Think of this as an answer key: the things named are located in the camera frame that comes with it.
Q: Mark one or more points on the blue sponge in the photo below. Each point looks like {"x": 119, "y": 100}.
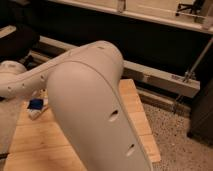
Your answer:
{"x": 36, "y": 104}

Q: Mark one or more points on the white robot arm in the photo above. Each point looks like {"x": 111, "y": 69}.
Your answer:
{"x": 83, "y": 93}

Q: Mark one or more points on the white rectangular box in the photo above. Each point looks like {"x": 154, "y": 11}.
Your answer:
{"x": 34, "y": 114}

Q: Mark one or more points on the metal tripod leg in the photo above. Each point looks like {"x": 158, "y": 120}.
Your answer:
{"x": 189, "y": 73}

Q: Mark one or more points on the wooden table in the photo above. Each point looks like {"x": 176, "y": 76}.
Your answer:
{"x": 40, "y": 145}

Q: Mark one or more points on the black office chair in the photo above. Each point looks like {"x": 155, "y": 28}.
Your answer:
{"x": 15, "y": 44}

